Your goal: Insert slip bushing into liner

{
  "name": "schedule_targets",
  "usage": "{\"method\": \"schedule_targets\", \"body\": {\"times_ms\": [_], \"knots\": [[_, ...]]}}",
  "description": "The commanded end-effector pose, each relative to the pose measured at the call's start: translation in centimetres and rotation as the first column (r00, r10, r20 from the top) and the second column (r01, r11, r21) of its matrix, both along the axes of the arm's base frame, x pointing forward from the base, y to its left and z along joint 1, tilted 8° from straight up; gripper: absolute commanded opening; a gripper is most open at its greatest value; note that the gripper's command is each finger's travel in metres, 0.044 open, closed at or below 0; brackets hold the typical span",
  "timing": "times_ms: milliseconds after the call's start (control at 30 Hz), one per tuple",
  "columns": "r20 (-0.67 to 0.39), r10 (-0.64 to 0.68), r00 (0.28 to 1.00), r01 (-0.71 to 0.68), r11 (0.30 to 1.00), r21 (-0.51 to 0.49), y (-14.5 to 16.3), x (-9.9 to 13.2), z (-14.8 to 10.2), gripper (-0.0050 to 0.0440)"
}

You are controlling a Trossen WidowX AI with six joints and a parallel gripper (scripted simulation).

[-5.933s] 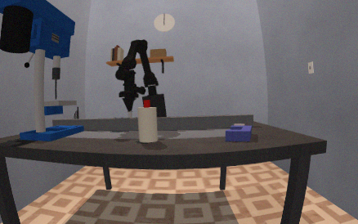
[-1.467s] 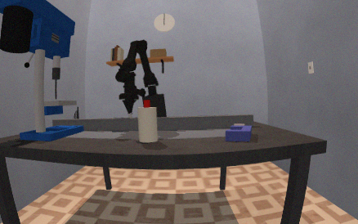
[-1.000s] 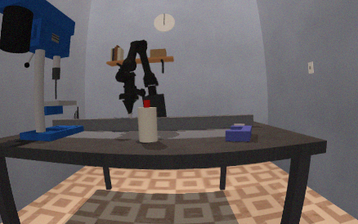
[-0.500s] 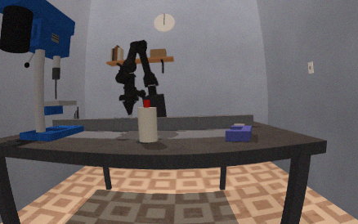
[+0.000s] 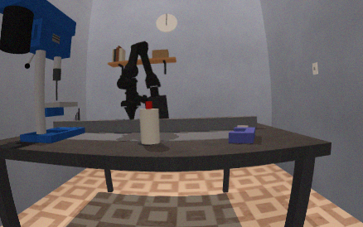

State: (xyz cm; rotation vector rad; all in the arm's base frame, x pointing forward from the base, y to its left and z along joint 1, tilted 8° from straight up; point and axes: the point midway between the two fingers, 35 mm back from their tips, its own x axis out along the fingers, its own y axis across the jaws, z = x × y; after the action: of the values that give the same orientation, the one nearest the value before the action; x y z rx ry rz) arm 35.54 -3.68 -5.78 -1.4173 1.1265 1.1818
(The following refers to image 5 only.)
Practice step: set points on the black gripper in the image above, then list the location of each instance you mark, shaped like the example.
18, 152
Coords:
131, 107

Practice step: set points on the blue block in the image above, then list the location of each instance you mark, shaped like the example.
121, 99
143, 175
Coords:
243, 134

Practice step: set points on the white bottle with red cap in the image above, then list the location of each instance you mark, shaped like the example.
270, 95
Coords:
149, 124

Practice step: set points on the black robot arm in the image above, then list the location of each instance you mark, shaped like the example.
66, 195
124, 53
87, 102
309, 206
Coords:
131, 71

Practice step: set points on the blue drill press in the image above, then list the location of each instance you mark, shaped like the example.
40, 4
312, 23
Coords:
49, 38

